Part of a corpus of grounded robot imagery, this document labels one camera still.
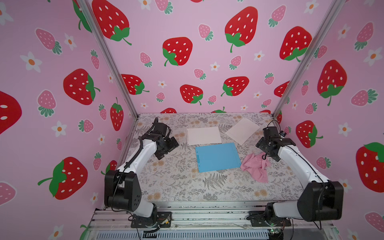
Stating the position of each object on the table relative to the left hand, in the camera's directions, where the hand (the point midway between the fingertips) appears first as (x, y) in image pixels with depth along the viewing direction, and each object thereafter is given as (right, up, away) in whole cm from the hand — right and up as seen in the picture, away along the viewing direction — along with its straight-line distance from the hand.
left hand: (174, 148), depth 88 cm
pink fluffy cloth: (+49, -10, +3) cm, 50 cm away
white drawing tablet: (+19, +7, +20) cm, 28 cm away
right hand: (+60, -1, -4) cm, 60 cm away
